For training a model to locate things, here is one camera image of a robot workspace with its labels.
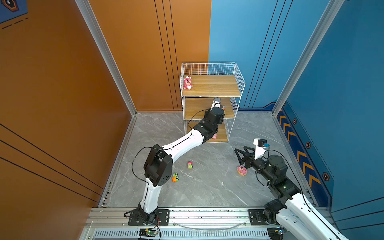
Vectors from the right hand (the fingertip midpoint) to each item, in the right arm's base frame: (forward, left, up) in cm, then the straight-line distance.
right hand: (238, 149), depth 74 cm
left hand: (+24, +10, +6) cm, 27 cm away
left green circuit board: (-32, +44, -23) cm, 59 cm away
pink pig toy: (+21, +9, -19) cm, 30 cm away
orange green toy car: (-7, +34, -20) cm, 39 cm away
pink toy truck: (+1, +25, -19) cm, 31 cm away
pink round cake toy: (-3, -5, -19) cm, 20 cm away
